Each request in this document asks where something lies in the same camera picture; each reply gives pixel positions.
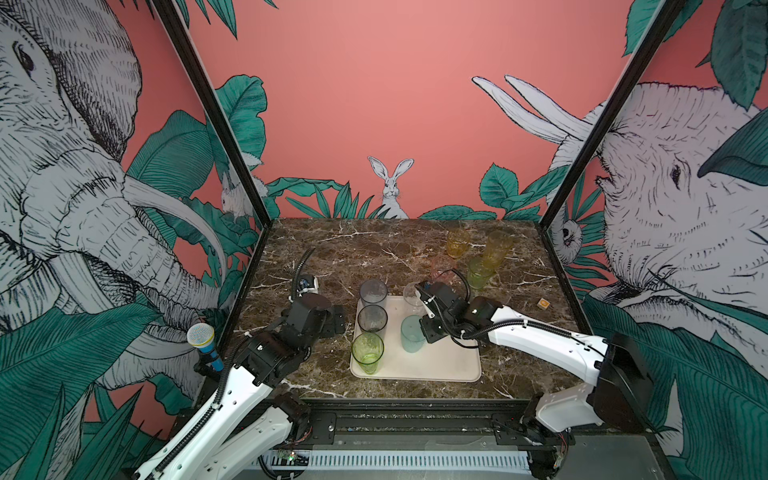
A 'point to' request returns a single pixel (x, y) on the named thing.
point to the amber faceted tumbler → (457, 242)
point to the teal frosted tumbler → (412, 335)
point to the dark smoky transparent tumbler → (372, 318)
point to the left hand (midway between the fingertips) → (324, 306)
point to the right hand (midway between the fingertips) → (420, 323)
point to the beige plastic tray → (395, 362)
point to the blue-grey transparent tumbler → (373, 292)
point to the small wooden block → (543, 303)
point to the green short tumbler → (478, 276)
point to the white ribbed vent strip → (411, 460)
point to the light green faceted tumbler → (368, 349)
